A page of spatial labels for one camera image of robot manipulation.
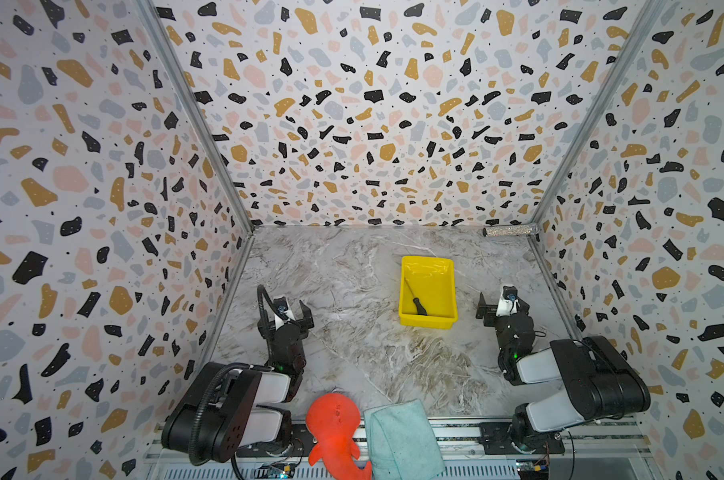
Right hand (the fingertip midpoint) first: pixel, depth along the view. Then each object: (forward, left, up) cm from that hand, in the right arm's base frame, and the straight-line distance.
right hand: (497, 289), depth 89 cm
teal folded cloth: (-38, +29, -10) cm, 49 cm away
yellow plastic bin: (+11, +17, -12) cm, 23 cm away
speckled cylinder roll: (+36, -19, -12) cm, 42 cm away
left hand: (-6, +63, +1) cm, 63 cm away
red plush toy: (-35, +45, -3) cm, 57 cm away
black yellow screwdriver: (-1, +22, -10) cm, 25 cm away
